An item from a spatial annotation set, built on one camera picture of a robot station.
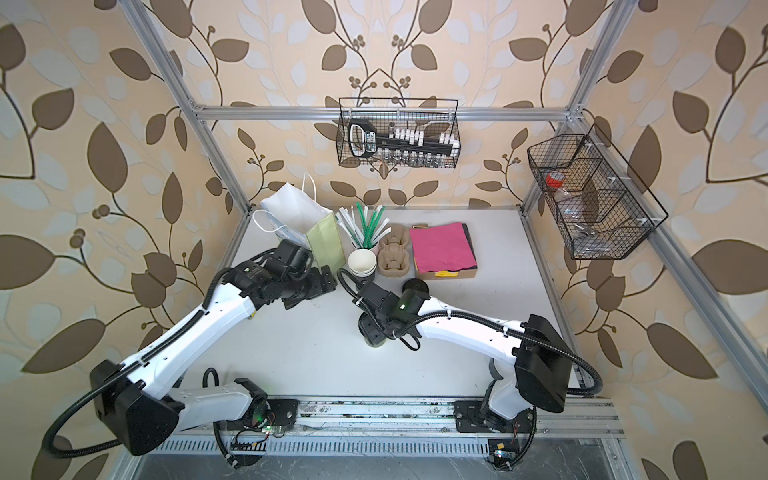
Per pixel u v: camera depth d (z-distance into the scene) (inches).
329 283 27.8
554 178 34.2
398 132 32.3
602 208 28.8
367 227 37.9
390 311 22.6
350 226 36.9
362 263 37.1
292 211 38.9
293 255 23.2
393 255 39.9
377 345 33.6
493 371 31.0
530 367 15.8
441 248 41.4
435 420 29.7
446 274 38.4
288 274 23.7
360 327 31.1
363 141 33.3
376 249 38.2
